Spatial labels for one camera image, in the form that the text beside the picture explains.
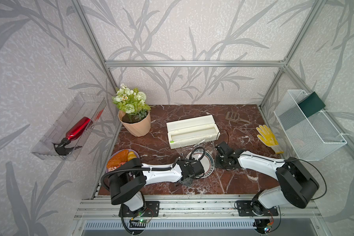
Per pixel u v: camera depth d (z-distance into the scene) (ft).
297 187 1.41
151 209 2.38
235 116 3.66
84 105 2.58
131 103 2.76
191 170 2.13
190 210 2.46
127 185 1.41
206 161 2.96
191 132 3.25
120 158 2.88
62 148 1.92
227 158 2.28
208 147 3.15
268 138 3.34
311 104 2.45
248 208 2.42
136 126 2.92
